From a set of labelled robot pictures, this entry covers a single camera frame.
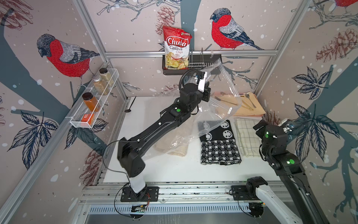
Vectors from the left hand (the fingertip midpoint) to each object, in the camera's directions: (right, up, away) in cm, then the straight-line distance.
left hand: (212, 80), depth 67 cm
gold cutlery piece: (+41, -14, +44) cm, 62 cm away
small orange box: (-62, -18, -1) cm, 64 cm away
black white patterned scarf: (+8, -38, +21) cm, 44 cm away
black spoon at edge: (-60, -16, +45) cm, 77 cm away
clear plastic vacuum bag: (-11, -30, +28) cm, 43 cm away
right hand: (+28, -22, +2) cm, 35 cm away
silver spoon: (+43, -3, +53) cm, 68 cm away
